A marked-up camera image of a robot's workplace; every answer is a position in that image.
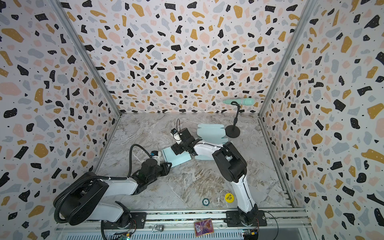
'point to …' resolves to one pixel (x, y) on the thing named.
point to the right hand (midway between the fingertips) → (176, 142)
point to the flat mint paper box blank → (212, 133)
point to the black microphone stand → (233, 131)
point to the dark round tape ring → (205, 202)
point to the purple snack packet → (203, 227)
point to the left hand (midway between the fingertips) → (172, 162)
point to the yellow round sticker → (229, 198)
